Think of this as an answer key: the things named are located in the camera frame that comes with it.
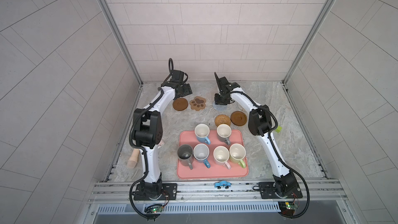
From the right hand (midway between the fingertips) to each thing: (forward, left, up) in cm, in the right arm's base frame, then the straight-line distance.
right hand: (216, 102), depth 107 cm
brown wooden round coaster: (-1, +25, +2) cm, 25 cm away
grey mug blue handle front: (-36, +12, +2) cm, 37 cm away
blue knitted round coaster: (-6, -2, +1) cm, 6 cm away
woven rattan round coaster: (-15, -2, +1) cm, 15 cm away
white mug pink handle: (-38, +1, +2) cm, 38 cm away
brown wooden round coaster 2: (-15, -12, +1) cm, 19 cm away
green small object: (-24, -34, +1) cm, 42 cm away
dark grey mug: (-36, +20, +4) cm, 41 cm away
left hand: (+2, +19, +13) cm, 23 cm away
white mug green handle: (-37, -7, +2) cm, 38 cm away
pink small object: (-29, +34, +4) cm, 45 cm away
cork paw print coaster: (-1, +13, +1) cm, 13 cm away
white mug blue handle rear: (-25, +11, +6) cm, 28 cm away
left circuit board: (-58, +32, +4) cm, 67 cm away
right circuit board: (-60, -27, -1) cm, 66 cm away
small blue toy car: (-51, +2, +3) cm, 51 cm away
